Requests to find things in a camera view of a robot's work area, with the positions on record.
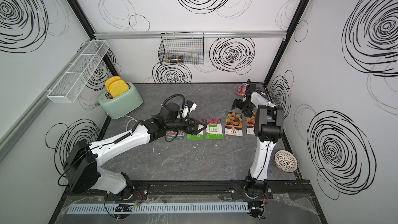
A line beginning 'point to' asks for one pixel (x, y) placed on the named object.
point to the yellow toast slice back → (109, 81)
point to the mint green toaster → (122, 104)
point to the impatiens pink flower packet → (214, 128)
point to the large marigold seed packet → (233, 124)
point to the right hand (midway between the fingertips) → (241, 110)
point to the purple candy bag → (241, 89)
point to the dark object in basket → (174, 59)
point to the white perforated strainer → (286, 160)
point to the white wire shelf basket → (69, 86)
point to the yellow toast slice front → (117, 87)
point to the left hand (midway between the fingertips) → (201, 125)
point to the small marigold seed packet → (251, 124)
